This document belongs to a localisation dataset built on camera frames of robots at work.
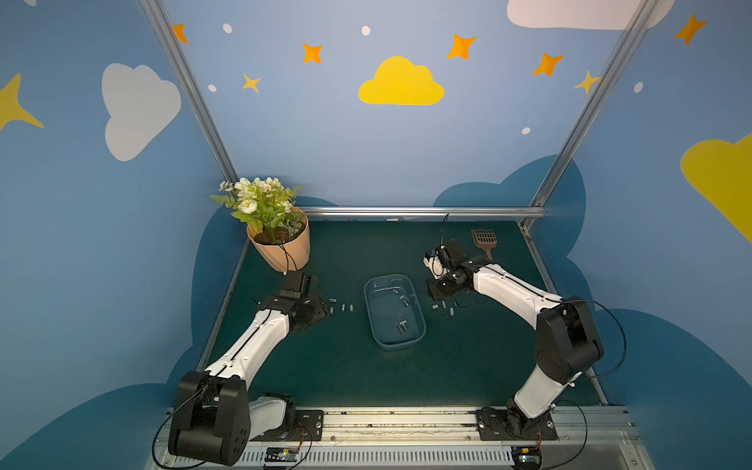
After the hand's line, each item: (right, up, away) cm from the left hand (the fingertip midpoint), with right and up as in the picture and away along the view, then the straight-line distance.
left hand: (319, 308), depth 88 cm
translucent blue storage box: (+24, -4, +8) cm, 25 cm away
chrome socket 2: (+9, -1, +8) cm, 12 cm away
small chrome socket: (+2, -2, +8) cm, 9 cm away
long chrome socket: (+43, -3, +8) cm, 43 cm away
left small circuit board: (-6, -34, -16) cm, 38 cm away
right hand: (+36, +6, +5) cm, 37 cm away
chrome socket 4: (+39, +3, -9) cm, 41 cm away
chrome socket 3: (+41, 0, +10) cm, 42 cm away
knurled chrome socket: (+3, +1, +10) cm, 10 cm away
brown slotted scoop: (+61, +22, +27) cm, 70 cm away
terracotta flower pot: (-12, +19, +5) cm, 23 cm away
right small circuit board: (+56, -35, -15) cm, 68 cm away
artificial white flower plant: (-15, +31, -3) cm, 35 cm away
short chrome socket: (+37, -1, +8) cm, 38 cm away
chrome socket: (+6, -1, +8) cm, 10 cm away
